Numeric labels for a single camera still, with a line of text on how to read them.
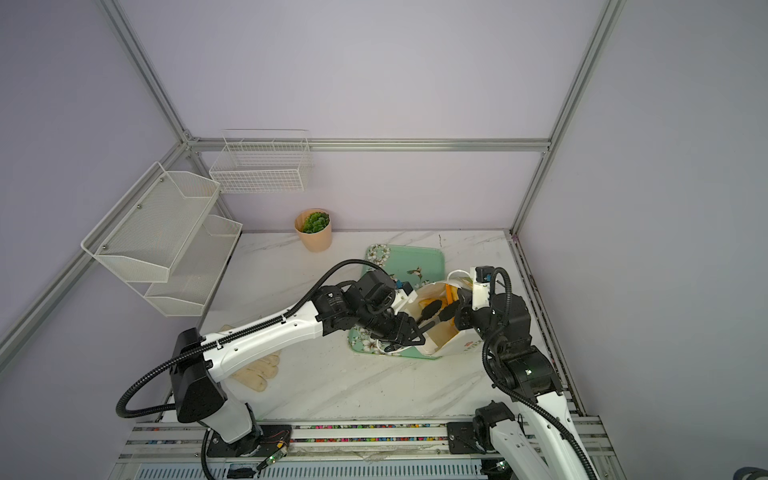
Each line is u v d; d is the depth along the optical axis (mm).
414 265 1080
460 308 604
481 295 593
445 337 879
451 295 834
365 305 568
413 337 664
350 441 750
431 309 788
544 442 441
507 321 471
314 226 1075
